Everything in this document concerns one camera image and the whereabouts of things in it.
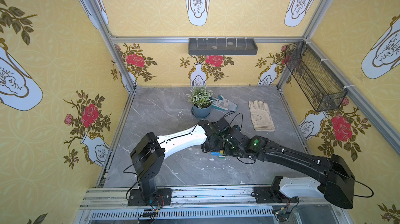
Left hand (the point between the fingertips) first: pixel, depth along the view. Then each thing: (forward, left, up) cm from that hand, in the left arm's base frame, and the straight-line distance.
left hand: (219, 150), depth 82 cm
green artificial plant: (+27, +9, +11) cm, 31 cm away
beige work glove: (+24, -31, -7) cm, 40 cm away
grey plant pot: (+24, +9, 0) cm, 25 cm away
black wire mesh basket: (+23, -56, +20) cm, 64 cm away
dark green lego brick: (-2, -2, -4) cm, 5 cm away
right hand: (-2, -2, 0) cm, 3 cm away
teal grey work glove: (+36, -6, -6) cm, 37 cm away
